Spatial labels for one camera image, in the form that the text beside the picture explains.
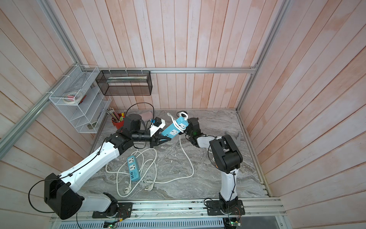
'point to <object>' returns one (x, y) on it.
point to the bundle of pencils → (115, 115)
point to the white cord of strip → (182, 130)
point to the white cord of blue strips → (142, 177)
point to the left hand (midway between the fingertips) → (168, 138)
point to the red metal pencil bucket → (119, 124)
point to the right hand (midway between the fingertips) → (176, 122)
